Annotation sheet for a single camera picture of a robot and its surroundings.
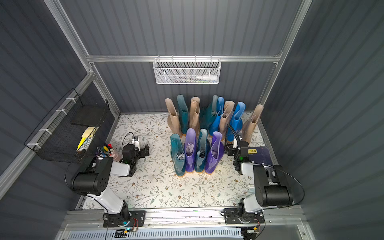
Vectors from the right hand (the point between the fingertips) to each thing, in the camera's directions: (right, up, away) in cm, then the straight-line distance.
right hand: (236, 143), depth 94 cm
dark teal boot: (-33, +18, -7) cm, 38 cm away
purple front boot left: (-29, -2, -17) cm, 33 cm away
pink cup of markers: (-78, -3, -8) cm, 78 cm away
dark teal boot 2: (-18, +18, -5) cm, 26 cm away
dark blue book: (+15, -7, +1) cm, 17 cm away
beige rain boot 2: (-27, +14, -4) cm, 31 cm away
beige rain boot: (-39, +16, -9) cm, 43 cm away
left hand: (-62, -1, +2) cm, 62 cm away
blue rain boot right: (-4, +14, -11) cm, 18 cm away
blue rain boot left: (-14, +11, -1) cm, 17 cm away
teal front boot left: (-35, -3, -21) cm, 41 cm away
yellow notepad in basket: (-81, +7, -20) cm, 84 cm away
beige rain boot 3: (-9, +16, -11) cm, 21 cm away
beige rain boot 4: (+4, +12, -13) cm, 18 cm away
